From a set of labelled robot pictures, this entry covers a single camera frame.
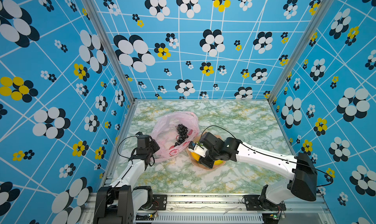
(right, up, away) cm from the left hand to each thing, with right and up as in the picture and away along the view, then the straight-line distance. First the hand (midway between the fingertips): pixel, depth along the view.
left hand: (156, 142), depth 90 cm
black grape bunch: (+16, +4, +6) cm, 18 cm away
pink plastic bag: (+9, +5, +11) cm, 15 cm away
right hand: (+28, -6, -13) cm, 31 cm away
